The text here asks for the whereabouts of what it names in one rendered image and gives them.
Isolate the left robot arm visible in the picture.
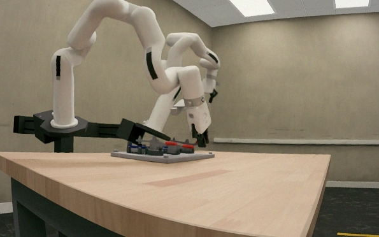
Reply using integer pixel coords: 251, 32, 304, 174
143, 32, 220, 134

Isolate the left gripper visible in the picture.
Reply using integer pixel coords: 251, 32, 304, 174
202, 78, 218, 103

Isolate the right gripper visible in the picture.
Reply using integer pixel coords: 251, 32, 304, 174
186, 101, 211, 148

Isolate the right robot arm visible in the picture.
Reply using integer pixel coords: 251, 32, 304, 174
51, 0, 205, 129

